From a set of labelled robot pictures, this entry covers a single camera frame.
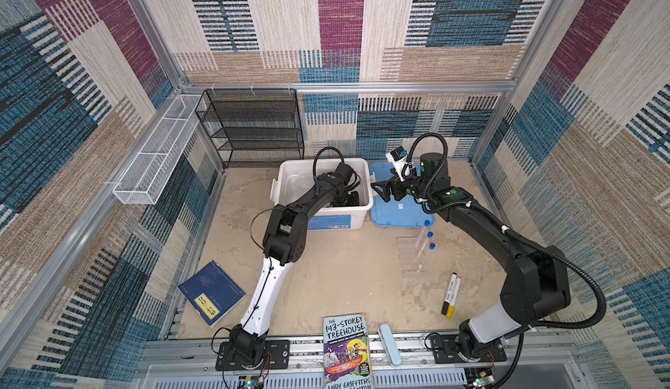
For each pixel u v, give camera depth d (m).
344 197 0.90
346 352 0.72
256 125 1.08
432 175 0.63
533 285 0.44
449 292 0.83
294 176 1.02
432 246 0.78
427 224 0.83
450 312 0.80
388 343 0.73
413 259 0.91
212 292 0.84
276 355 0.73
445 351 0.73
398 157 0.71
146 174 0.92
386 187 0.74
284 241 0.66
